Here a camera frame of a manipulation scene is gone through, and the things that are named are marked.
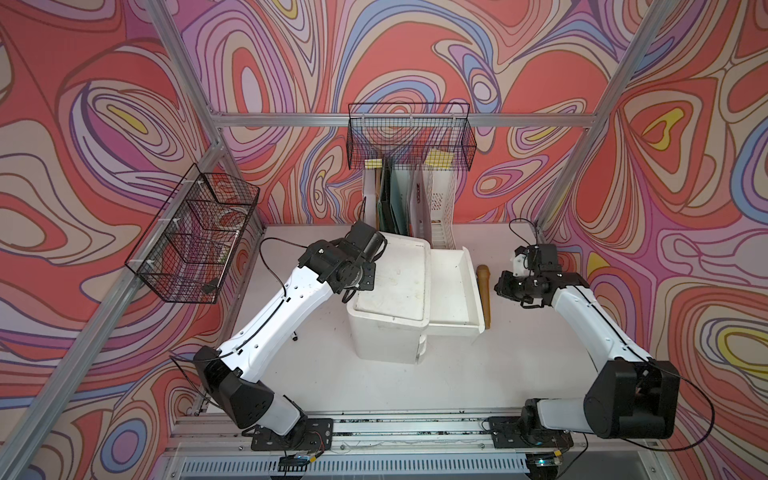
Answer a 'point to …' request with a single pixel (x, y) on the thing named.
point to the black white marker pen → (294, 337)
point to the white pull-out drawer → (456, 307)
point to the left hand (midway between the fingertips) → (363, 277)
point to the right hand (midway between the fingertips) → (497, 295)
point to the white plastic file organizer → (440, 181)
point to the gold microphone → (484, 284)
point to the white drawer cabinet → (390, 321)
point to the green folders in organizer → (394, 197)
